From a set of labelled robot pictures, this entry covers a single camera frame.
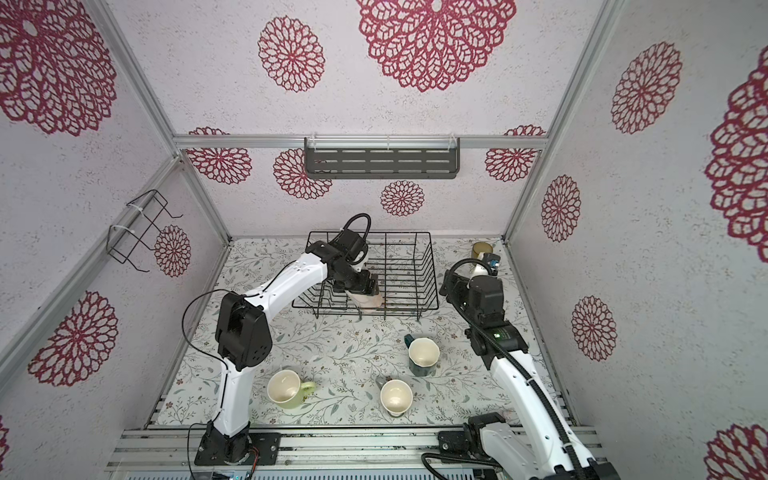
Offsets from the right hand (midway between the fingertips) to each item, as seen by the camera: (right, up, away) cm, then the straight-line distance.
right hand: (461, 272), depth 76 cm
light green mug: (-47, -33, +7) cm, 58 cm away
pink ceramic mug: (-25, -9, +12) cm, 29 cm away
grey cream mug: (-16, -34, +5) cm, 38 cm away
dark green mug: (-9, -24, +9) cm, 27 cm away
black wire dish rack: (-12, +2, +37) cm, 39 cm away
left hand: (-26, -7, +15) cm, 30 cm away
